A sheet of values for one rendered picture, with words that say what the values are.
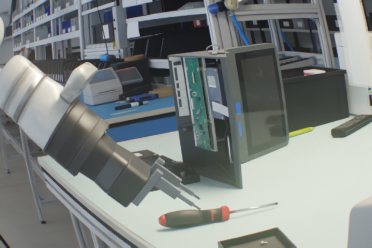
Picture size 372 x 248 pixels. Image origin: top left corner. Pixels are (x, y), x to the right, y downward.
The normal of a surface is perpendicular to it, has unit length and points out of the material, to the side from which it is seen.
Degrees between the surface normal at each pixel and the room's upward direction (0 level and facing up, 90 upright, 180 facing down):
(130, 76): 32
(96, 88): 41
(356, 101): 90
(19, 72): 64
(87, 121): 58
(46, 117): 83
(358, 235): 90
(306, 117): 90
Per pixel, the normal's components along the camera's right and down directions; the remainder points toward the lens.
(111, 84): 0.12, -0.69
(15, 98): -0.07, 0.22
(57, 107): 0.34, -0.33
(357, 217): -0.90, 0.18
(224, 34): 0.35, 0.08
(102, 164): 0.15, 0.26
